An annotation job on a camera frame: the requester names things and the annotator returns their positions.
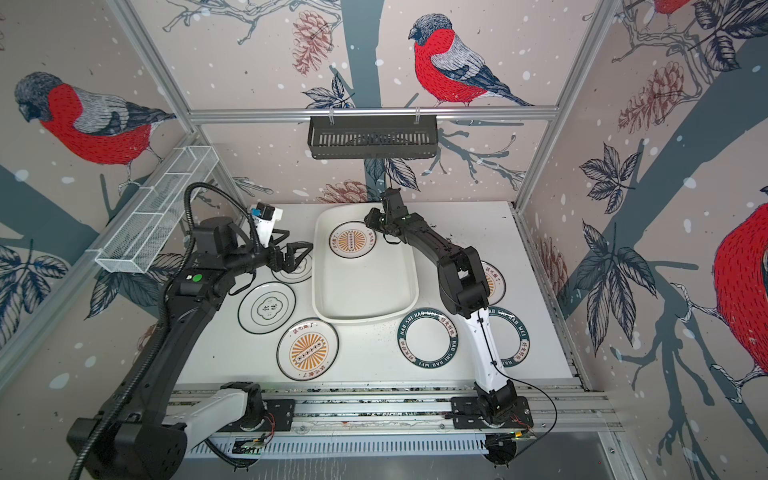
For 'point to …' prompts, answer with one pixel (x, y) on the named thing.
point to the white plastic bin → (360, 274)
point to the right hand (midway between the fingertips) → (367, 221)
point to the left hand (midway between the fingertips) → (296, 238)
